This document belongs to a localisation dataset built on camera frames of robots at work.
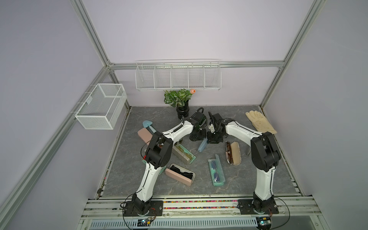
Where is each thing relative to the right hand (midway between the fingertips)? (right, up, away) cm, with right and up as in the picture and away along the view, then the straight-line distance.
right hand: (208, 140), depth 95 cm
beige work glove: (+42, +12, +13) cm, 45 cm away
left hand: (-2, +1, -1) cm, 3 cm away
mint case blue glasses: (+4, -19, -12) cm, 23 cm away
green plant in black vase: (-19, +28, -4) cm, 34 cm away
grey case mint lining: (-21, -5, -9) cm, 23 cm away
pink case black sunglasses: (-18, -17, -18) cm, 31 cm away
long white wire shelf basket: (-8, +49, +13) cm, 51 cm away
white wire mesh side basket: (-65, +20, -10) cm, 69 cm away
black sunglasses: (-14, -19, -9) cm, 26 cm away
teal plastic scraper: (-45, +12, +13) cm, 48 cm away
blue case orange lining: (-4, -2, -4) cm, 6 cm away
